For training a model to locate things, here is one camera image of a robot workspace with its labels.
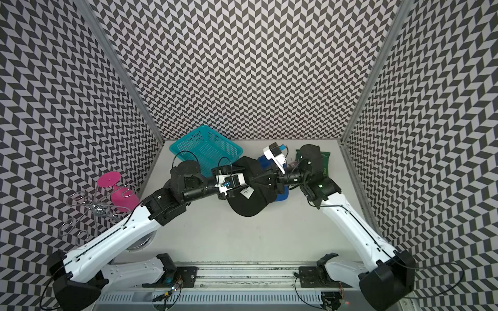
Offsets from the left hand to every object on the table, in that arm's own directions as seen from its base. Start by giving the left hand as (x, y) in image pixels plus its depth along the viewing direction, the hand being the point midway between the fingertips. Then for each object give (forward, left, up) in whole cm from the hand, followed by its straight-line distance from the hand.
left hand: (242, 174), depth 64 cm
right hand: (-5, -4, +1) cm, 6 cm away
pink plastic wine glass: (0, +49, -17) cm, 51 cm away
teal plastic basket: (+42, +25, -32) cm, 58 cm away
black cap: (-5, -3, -8) cm, 10 cm away
